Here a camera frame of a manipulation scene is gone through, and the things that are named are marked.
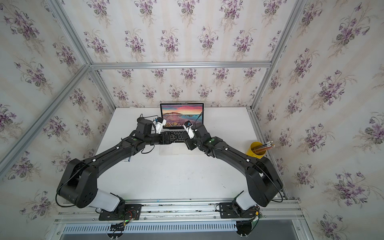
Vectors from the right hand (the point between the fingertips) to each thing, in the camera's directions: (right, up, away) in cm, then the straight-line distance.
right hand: (191, 137), depth 86 cm
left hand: (-10, 0, -3) cm, 10 cm away
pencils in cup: (+41, -4, -7) cm, 42 cm away
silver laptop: (-10, +14, +15) cm, 23 cm away
